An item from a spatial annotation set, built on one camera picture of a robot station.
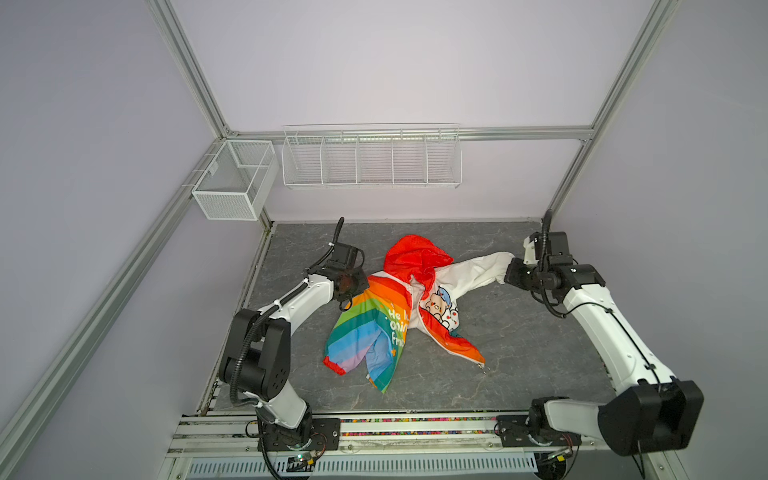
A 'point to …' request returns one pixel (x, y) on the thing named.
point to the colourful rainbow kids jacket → (369, 331)
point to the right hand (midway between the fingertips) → (510, 274)
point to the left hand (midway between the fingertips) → (364, 287)
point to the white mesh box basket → (241, 183)
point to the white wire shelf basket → (372, 156)
